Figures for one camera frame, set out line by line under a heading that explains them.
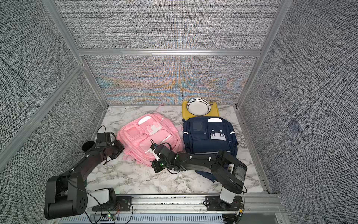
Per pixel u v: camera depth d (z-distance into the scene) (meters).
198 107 1.18
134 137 0.90
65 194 0.45
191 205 0.75
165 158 0.64
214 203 0.74
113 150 0.78
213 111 1.16
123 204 0.73
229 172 0.47
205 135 0.98
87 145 0.86
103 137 0.70
